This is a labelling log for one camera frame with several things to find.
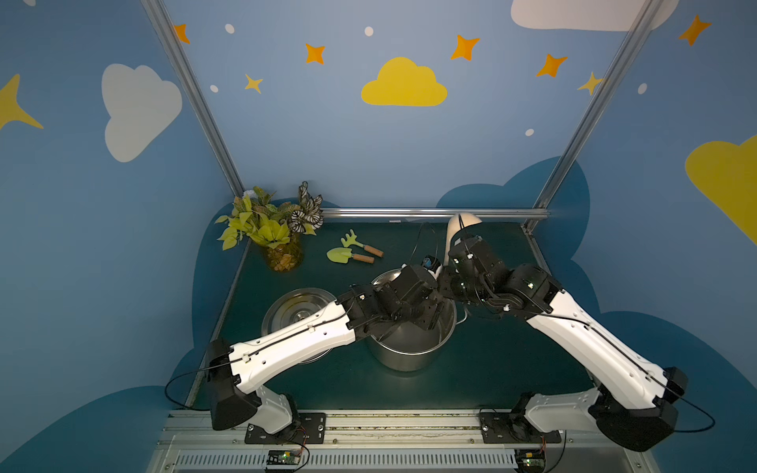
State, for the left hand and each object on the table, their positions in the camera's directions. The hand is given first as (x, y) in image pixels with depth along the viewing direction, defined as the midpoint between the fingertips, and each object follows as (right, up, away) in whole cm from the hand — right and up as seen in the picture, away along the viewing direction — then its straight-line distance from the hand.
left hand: (434, 297), depth 69 cm
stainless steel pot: (-6, -13, +3) cm, 14 cm away
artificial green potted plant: (-47, +20, +26) cm, 57 cm away
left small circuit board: (-37, -40, +3) cm, 55 cm away
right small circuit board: (+25, -41, +3) cm, 48 cm away
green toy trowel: (-27, +9, +42) cm, 51 cm away
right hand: (+2, +4, +1) cm, 5 cm away
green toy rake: (-24, +16, +46) cm, 55 cm away
